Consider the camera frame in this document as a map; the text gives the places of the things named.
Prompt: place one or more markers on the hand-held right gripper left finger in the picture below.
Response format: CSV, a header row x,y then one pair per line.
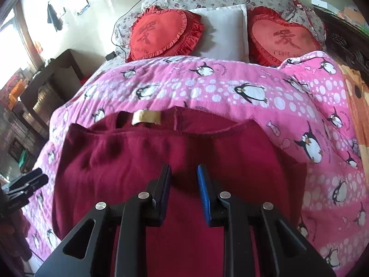
x,y
161,196

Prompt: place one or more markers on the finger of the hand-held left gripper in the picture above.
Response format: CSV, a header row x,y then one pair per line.
x,y
30,180
18,195

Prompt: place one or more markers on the white pillow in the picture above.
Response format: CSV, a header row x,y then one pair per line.
x,y
222,31

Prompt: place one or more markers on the maroon sweater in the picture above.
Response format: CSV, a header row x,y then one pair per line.
x,y
173,144

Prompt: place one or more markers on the dark carved wooden furniture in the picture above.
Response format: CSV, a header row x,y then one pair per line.
x,y
343,43

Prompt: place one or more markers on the orange patterned blanket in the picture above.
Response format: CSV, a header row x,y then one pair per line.
x,y
357,92

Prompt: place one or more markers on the black charger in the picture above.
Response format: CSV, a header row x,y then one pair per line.
x,y
110,55

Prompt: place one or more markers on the dark hanging garment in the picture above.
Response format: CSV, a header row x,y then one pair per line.
x,y
54,17

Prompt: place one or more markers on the orange object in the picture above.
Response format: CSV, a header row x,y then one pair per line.
x,y
356,16

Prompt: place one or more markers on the red heart-shaped pillow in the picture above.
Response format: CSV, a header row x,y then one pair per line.
x,y
158,34
276,40

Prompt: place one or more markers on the pink penguin print blanket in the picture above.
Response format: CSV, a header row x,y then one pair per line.
x,y
230,78

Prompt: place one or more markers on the orange box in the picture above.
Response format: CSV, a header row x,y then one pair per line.
x,y
17,92

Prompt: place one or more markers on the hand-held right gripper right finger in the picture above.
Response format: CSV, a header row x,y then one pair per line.
x,y
203,190

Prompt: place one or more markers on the dark wooden desk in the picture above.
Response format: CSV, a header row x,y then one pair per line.
x,y
49,72

